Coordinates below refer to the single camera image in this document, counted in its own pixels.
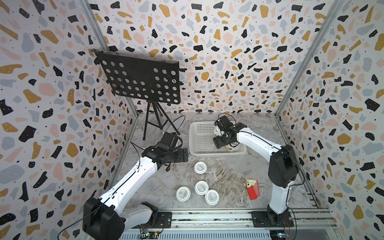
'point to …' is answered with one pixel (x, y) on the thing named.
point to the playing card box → (254, 182)
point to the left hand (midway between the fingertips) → (182, 154)
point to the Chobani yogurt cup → (235, 146)
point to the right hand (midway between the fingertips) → (221, 141)
